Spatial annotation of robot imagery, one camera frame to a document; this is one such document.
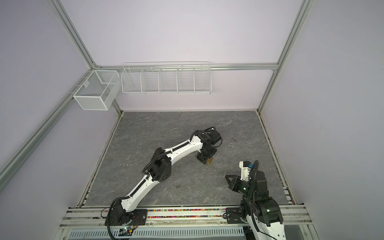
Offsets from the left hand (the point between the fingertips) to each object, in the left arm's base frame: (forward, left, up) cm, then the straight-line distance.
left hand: (214, 160), depth 91 cm
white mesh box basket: (+50, +77, +19) cm, 94 cm away
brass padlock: (-2, +3, +4) cm, 5 cm away
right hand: (-15, -4, +10) cm, 18 cm away
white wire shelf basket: (+49, +28, +27) cm, 62 cm away
